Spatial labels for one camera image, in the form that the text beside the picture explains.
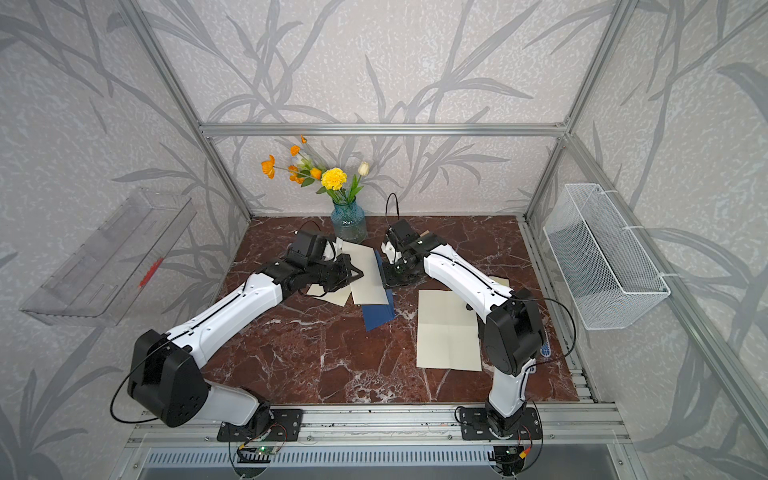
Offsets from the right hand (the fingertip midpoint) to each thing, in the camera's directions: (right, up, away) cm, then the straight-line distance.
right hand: (385, 281), depth 84 cm
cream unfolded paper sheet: (+19, -16, +5) cm, 25 cm away
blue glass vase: (-14, +18, +21) cm, 31 cm away
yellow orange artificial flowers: (-30, +36, +18) cm, 50 cm away
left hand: (-5, +3, -5) cm, 7 cm away
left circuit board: (-31, -41, -12) cm, 53 cm away
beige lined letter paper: (-5, -2, -1) cm, 5 cm away
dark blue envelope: (-3, -10, 0) cm, 10 cm away
